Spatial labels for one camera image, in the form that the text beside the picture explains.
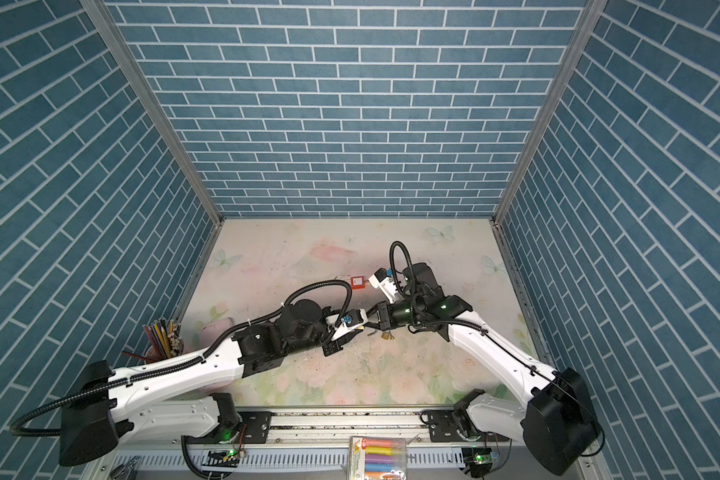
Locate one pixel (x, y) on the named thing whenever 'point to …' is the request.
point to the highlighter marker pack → (370, 457)
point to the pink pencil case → (210, 334)
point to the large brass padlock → (387, 335)
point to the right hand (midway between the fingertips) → (358, 319)
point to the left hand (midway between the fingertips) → (358, 323)
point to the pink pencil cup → (164, 341)
